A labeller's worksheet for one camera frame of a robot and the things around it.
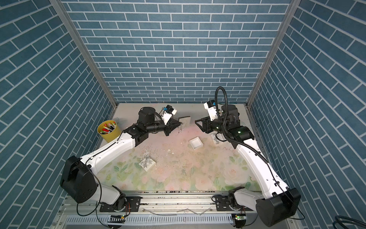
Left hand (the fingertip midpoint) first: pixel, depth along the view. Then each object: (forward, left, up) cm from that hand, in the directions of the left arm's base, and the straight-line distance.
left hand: (183, 124), depth 75 cm
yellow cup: (+2, +43, -15) cm, 46 cm away
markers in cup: (+8, +49, -15) cm, 52 cm away
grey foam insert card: (+1, -1, +1) cm, 2 cm away
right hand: (-1, -9, +4) cm, 9 cm away
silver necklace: (-1, +2, -4) cm, 5 cm away
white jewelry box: (-12, +22, -24) cm, 34 cm away
